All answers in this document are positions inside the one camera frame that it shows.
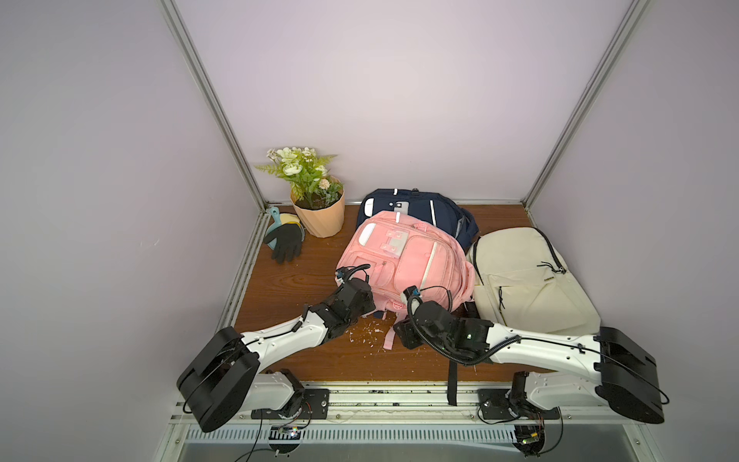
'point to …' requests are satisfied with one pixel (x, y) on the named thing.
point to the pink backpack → (394, 252)
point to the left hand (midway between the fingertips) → (377, 296)
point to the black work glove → (289, 243)
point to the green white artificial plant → (306, 172)
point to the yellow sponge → (289, 218)
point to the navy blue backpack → (433, 207)
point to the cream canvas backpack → (522, 280)
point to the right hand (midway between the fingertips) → (397, 312)
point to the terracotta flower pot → (322, 213)
